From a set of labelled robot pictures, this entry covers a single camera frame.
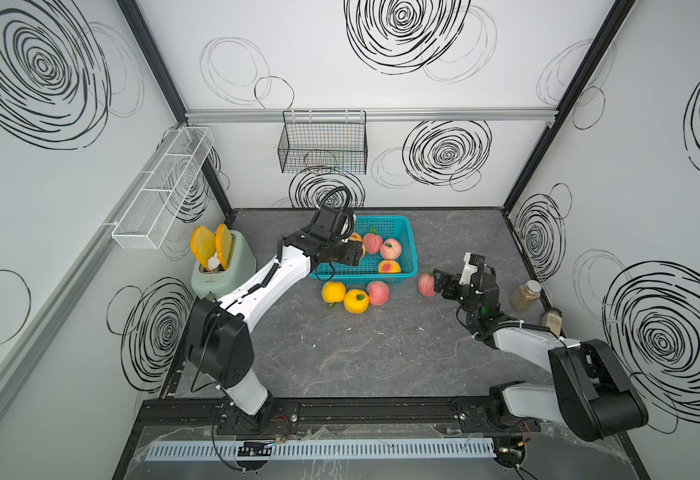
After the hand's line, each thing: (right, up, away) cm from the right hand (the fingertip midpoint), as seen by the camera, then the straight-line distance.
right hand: (446, 273), depth 89 cm
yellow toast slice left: (-70, +9, -8) cm, 71 cm away
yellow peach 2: (-34, -6, +3) cm, 35 cm away
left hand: (-29, +7, -5) cm, 30 cm away
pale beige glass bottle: (+30, -13, -2) cm, 33 cm away
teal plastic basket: (-23, -1, +13) cm, 27 cm away
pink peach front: (-16, +7, +11) cm, 20 cm away
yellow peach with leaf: (-27, -8, 0) cm, 29 cm away
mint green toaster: (-60, +3, -5) cm, 60 cm away
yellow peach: (-17, +1, +6) cm, 18 cm away
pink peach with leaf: (-21, +9, +13) cm, 27 cm away
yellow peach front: (-27, +11, +14) cm, 32 cm away
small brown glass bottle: (+22, -6, -2) cm, 23 cm away
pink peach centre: (-20, -6, 0) cm, 21 cm away
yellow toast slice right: (-65, +9, -5) cm, 66 cm away
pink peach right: (-5, -4, +4) cm, 8 cm away
